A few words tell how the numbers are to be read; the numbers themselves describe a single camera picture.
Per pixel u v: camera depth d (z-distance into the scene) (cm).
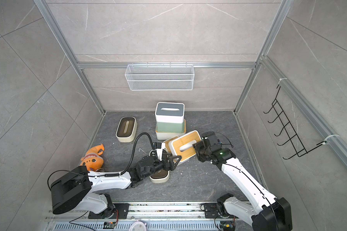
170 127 92
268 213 37
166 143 77
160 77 101
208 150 58
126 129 101
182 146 76
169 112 86
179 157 73
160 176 78
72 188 43
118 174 55
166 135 97
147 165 60
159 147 70
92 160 83
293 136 63
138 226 68
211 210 73
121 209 74
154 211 75
